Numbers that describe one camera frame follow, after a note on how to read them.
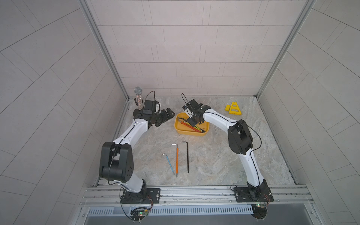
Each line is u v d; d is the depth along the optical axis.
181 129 0.96
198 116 0.72
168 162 0.83
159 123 0.76
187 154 0.85
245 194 0.71
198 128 0.96
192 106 0.78
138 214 0.65
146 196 0.70
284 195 0.72
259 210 0.68
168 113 0.78
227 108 1.08
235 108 1.09
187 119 0.88
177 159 0.83
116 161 0.44
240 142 0.56
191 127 0.97
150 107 0.68
